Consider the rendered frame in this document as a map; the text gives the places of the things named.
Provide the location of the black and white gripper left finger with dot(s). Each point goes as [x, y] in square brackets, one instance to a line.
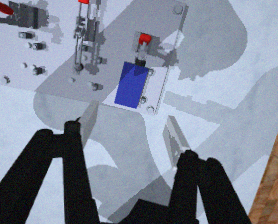
[21, 184]

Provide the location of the blue rectangular plate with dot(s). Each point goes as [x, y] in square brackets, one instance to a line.
[130, 85]

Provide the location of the grey toggle clamp with red handle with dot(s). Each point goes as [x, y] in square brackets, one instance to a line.
[26, 16]

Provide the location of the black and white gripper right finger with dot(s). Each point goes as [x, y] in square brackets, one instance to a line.
[220, 200]

